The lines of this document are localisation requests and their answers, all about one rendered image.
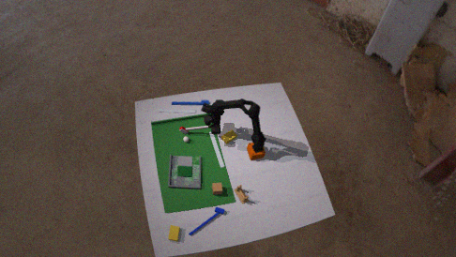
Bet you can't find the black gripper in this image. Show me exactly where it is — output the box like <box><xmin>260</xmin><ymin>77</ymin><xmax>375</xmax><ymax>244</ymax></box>
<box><xmin>211</xmin><ymin>116</ymin><xmax>220</xmax><ymax>134</ymax></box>

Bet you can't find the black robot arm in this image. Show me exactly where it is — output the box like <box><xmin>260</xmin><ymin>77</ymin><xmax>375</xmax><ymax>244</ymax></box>
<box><xmin>201</xmin><ymin>98</ymin><xmax>266</xmax><ymax>154</ymax></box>

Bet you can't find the green putting mat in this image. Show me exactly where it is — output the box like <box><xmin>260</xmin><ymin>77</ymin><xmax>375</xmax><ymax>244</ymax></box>
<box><xmin>152</xmin><ymin>117</ymin><xmax>236</xmax><ymax>213</ymax></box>

